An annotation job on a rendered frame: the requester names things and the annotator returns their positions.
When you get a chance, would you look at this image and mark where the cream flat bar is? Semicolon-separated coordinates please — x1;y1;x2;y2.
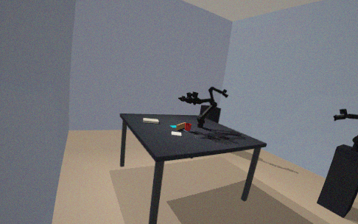
143;118;159;124

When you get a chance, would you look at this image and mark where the red cup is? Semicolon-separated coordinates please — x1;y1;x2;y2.
185;123;192;131

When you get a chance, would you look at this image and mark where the light brown wooden plank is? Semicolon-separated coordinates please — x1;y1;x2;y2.
176;122;186;130

